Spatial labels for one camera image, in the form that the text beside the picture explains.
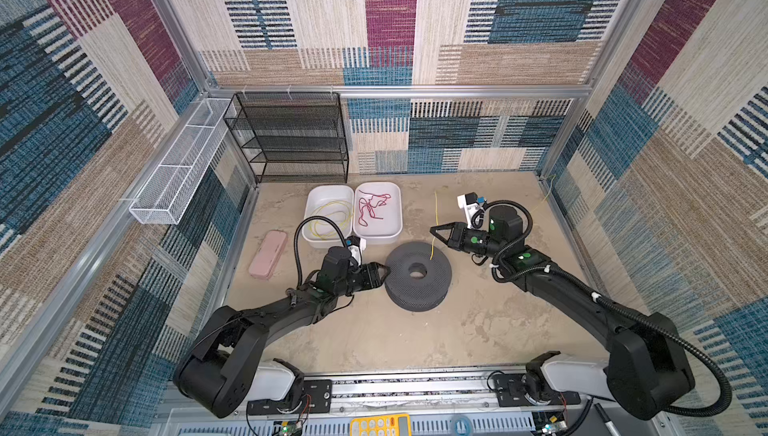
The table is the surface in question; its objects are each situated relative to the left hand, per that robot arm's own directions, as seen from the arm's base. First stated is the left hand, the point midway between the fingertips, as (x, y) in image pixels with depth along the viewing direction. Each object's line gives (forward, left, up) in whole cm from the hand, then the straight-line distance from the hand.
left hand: (387, 267), depth 85 cm
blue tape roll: (-36, -17, -10) cm, 40 cm away
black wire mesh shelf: (+48, +33, +8) cm, 59 cm away
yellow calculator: (-35, 0, -8) cm, 36 cm away
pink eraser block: (+10, +38, -8) cm, 40 cm away
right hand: (+3, -12, +12) cm, 17 cm away
